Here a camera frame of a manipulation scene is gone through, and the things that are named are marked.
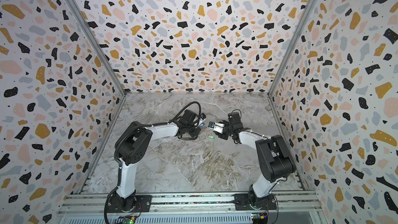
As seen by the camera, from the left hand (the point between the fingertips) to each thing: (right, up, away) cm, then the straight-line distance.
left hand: (201, 125), depth 99 cm
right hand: (+10, +2, -5) cm, 11 cm away
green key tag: (+8, -8, -1) cm, 11 cm away
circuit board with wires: (-32, -40, -28) cm, 58 cm away
